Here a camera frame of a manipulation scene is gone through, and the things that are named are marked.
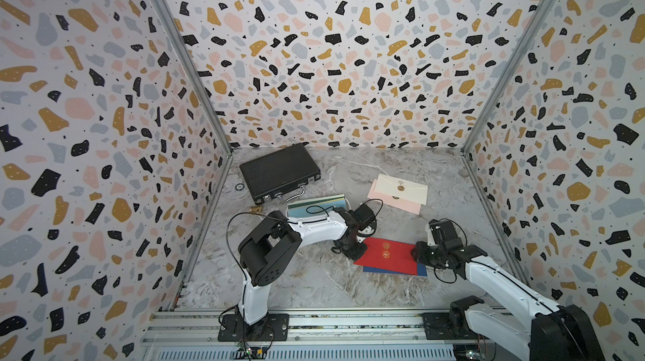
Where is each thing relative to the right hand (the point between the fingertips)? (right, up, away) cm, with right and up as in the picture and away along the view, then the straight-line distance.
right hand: (416, 252), depth 87 cm
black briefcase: (-51, +27, +18) cm, 61 cm away
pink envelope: (-4, +16, +16) cm, 23 cm away
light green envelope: (-42, +16, +8) cm, 46 cm away
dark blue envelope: (+1, -5, -2) cm, 6 cm away
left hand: (-20, -1, +1) cm, 20 cm away
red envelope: (-10, -1, +1) cm, 10 cm away
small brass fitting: (-60, +13, +12) cm, 63 cm away
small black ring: (-70, +23, +20) cm, 76 cm away
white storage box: (-28, +16, -26) cm, 42 cm away
